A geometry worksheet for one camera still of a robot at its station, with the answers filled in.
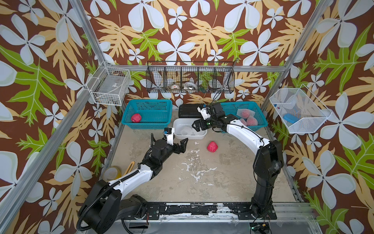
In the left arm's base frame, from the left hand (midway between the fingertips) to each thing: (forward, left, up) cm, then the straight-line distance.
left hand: (181, 135), depth 81 cm
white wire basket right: (+14, -68, +12) cm, 71 cm away
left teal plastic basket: (+34, +29, -19) cm, 49 cm away
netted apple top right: (+31, -48, -14) cm, 59 cm away
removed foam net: (+13, -8, -14) cm, 21 cm away
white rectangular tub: (+23, +2, -18) cm, 30 cm away
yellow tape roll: (-15, +43, -20) cm, 50 cm away
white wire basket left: (+26, +44, +15) cm, 54 cm away
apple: (+25, +35, -14) cm, 46 cm away
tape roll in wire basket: (+34, +5, +8) cm, 35 cm away
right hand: (+11, -10, -1) cm, 15 cm away
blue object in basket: (+7, -61, +7) cm, 62 cm away
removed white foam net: (+10, -3, -10) cm, 15 cm away
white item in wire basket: (+37, -4, +7) cm, 38 cm away
